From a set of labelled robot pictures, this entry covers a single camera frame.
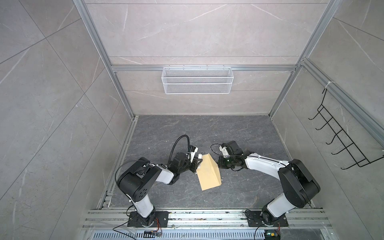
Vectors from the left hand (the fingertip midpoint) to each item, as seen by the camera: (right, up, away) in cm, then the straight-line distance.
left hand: (200, 156), depth 90 cm
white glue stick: (0, +1, -2) cm, 2 cm away
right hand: (+10, -4, 0) cm, 11 cm away
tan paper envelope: (+5, -10, 0) cm, 11 cm away
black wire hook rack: (+63, +9, -26) cm, 68 cm away
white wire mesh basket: (-2, +50, +11) cm, 51 cm away
